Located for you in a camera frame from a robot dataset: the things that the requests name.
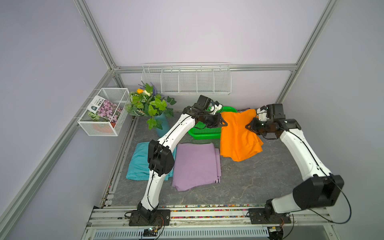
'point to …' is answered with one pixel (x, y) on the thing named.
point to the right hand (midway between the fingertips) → (246, 125)
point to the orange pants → (237, 142)
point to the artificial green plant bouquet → (146, 102)
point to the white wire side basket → (94, 125)
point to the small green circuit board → (150, 232)
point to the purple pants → (196, 164)
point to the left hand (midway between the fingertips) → (227, 125)
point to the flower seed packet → (104, 108)
